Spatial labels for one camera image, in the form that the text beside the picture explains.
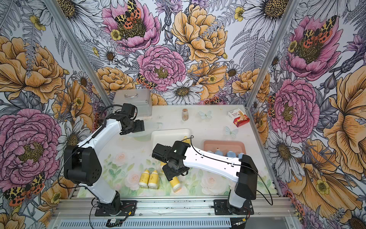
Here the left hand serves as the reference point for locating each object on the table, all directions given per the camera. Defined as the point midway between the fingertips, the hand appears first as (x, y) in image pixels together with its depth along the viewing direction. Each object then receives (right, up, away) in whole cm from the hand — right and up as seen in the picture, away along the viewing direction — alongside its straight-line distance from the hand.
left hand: (136, 132), depth 90 cm
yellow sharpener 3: (+26, -26, -15) cm, 39 cm away
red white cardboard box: (+70, +9, +19) cm, 73 cm away
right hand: (+27, -19, -20) cm, 38 cm away
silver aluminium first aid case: (-4, +24, +19) cm, 31 cm away
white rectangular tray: (+18, -5, +14) cm, 23 cm away
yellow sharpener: (+9, -23, -14) cm, 28 cm away
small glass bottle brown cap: (+30, +12, +21) cm, 38 cm away
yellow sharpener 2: (+14, -24, -14) cm, 31 cm away
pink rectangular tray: (+65, -10, +7) cm, 67 cm away
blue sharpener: (+64, -14, -2) cm, 65 cm away
